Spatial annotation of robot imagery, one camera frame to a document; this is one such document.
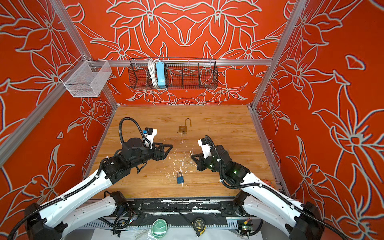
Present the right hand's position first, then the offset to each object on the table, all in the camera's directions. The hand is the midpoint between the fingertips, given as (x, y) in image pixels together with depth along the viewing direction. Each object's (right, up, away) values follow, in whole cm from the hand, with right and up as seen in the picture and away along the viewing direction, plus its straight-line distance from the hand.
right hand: (189, 157), depth 73 cm
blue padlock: (-6, -15, +11) cm, 19 cm away
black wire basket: (-11, +50, +26) cm, 58 cm away
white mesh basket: (-66, +45, +19) cm, 82 cm away
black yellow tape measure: (+4, -29, -6) cm, 30 cm away
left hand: (-11, +7, -2) cm, 13 cm away
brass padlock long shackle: (-5, +12, +35) cm, 37 cm away
